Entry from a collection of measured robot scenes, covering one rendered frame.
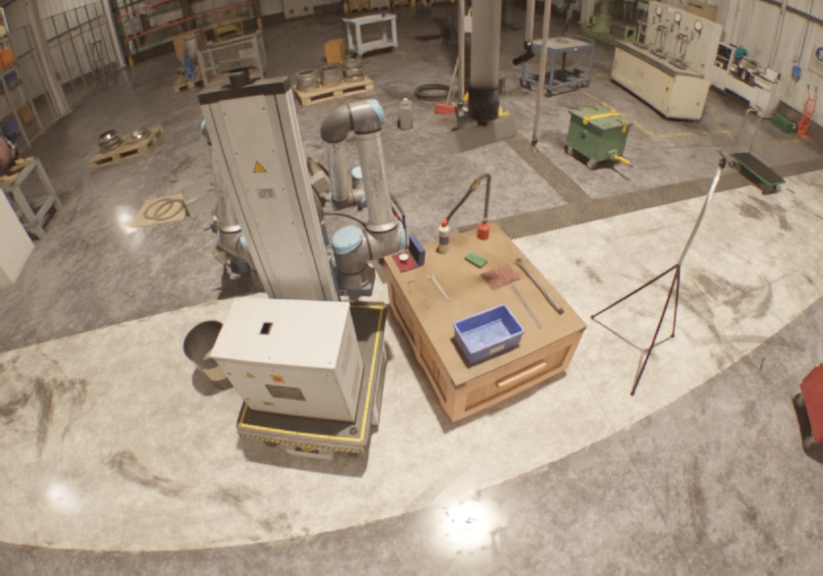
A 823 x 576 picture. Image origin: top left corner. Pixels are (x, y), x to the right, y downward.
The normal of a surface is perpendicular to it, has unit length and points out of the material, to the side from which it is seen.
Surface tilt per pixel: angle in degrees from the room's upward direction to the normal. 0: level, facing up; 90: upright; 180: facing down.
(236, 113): 90
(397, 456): 0
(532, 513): 0
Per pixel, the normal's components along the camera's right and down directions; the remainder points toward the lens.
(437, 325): -0.04, -0.73
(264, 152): -0.07, 0.69
